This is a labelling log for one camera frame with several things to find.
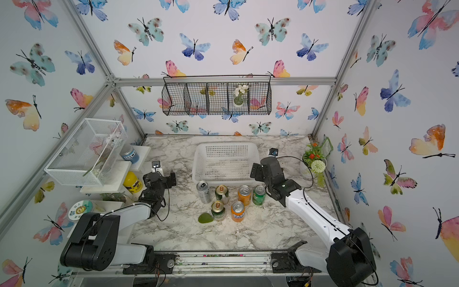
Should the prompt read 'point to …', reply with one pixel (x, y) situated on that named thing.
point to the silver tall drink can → (204, 191)
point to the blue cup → (129, 153)
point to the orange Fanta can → (238, 211)
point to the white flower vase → (238, 98)
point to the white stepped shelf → (112, 197)
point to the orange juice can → (244, 195)
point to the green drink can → (259, 195)
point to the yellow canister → (132, 183)
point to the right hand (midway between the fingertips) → (264, 165)
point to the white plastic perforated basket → (225, 163)
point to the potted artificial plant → (315, 159)
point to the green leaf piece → (205, 217)
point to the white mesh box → (88, 156)
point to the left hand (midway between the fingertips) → (163, 169)
